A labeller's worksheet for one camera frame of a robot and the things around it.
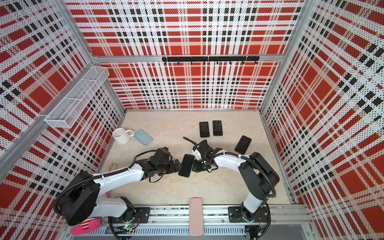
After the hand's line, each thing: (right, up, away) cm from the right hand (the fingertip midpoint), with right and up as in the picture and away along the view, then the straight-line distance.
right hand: (195, 170), depth 86 cm
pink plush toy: (-49, -19, -20) cm, 56 cm away
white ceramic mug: (-48, +19, +10) cm, 53 cm away
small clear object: (-51, +1, +5) cm, 51 cm away
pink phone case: (+1, -19, -14) cm, 24 cm away
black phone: (+6, +22, +24) cm, 33 cm away
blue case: (-38, +18, +20) cm, 46 cm away
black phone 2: (+32, +13, +13) cm, 36 cm away
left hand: (-11, 0, 0) cm, 11 cm away
